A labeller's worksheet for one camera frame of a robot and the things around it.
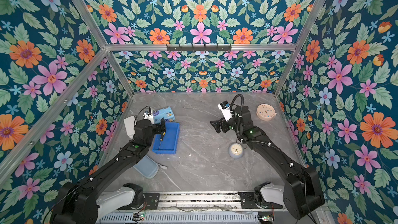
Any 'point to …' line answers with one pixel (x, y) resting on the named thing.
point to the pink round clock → (266, 112)
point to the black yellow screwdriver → (161, 139)
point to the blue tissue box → (166, 112)
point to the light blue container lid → (147, 167)
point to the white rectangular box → (129, 123)
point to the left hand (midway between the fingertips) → (156, 115)
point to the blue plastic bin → (168, 145)
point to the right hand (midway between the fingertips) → (218, 115)
